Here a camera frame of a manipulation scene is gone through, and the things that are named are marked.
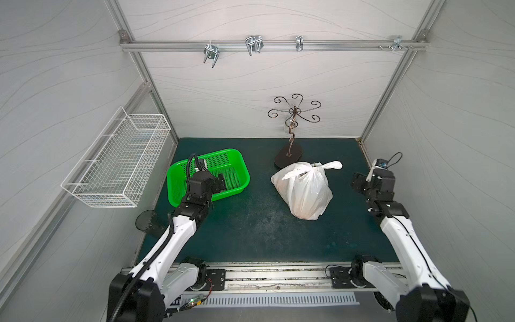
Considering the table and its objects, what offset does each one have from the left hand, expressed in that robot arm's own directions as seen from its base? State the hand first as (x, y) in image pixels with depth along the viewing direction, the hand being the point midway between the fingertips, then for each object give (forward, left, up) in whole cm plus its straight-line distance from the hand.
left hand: (211, 174), depth 81 cm
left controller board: (-41, +2, -19) cm, 45 cm away
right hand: (0, -63, +1) cm, 63 cm away
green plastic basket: (+19, -5, -17) cm, 26 cm away
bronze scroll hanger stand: (+27, -37, -17) cm, 49 cm away
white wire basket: (-6, +30, +11) cm, 32 cm away
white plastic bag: (-5, -38, -1) cm, 38 cm away
